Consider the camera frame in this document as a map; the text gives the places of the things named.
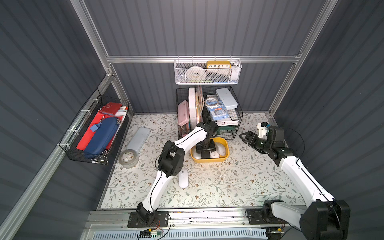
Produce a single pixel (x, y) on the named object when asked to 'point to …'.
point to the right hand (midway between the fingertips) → (247, 141)
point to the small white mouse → (214, 154)
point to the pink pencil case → (183, 113)
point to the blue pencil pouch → (104, 132)
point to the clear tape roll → (211, 102)
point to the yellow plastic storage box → (220, 140)
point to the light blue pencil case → (226, 98)
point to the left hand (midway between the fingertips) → (211, 153)
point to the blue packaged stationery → (218, 112)
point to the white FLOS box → (192, 107)
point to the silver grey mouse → (220, 148)
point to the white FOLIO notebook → (226, 121)
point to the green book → (225, 128)
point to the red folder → (88, 134)
